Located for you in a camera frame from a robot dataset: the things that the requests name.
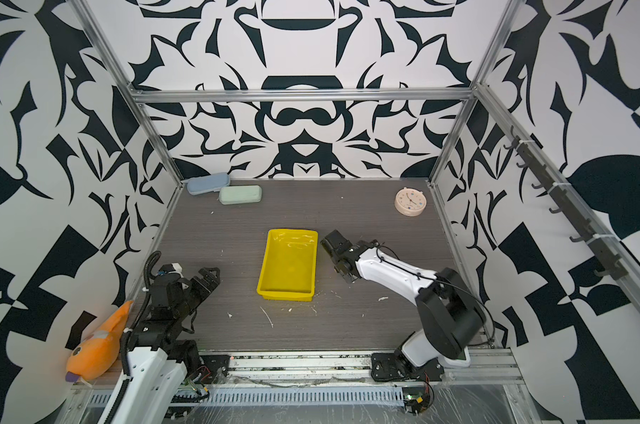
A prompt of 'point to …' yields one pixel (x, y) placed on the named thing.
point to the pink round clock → (410, 201)
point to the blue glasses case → (207, 183)
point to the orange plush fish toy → (96, 353)
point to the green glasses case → (241, 193)
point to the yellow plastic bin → (287, 270)
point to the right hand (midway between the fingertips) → (337, 258)
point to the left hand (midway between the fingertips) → (208, 274)
